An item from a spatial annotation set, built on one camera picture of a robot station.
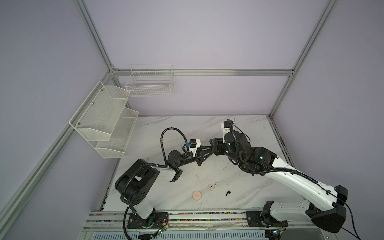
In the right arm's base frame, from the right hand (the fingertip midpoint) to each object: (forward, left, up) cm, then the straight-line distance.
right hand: (211, 140), depth 69 cm
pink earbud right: (-9, -4, -31) cm, 32 cm away
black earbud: (-14, -11, -30) cm, 35 cm away
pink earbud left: (-11, -1, -30) cm, 32 cm away
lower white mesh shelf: (0, +49, -7) cm, 49 cm away
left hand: (-1, -2, -7) cm, 7 cm away
